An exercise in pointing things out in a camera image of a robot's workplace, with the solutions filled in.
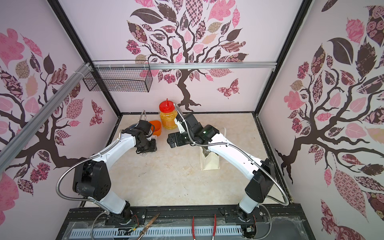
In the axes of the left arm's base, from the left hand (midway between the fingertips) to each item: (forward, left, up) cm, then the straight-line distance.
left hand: (152, 151), depth 88 cm
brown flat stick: (-37, -2, -9) cm, 38 cm away
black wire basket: (+42, +22, +26) cm, 54 cm away
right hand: (-2, -15, +17) cm, 23 cm away
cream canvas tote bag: (-5, -34, -3) cm, 35 cm away
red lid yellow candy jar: (+27, -7, +4) cm, 29 cm away
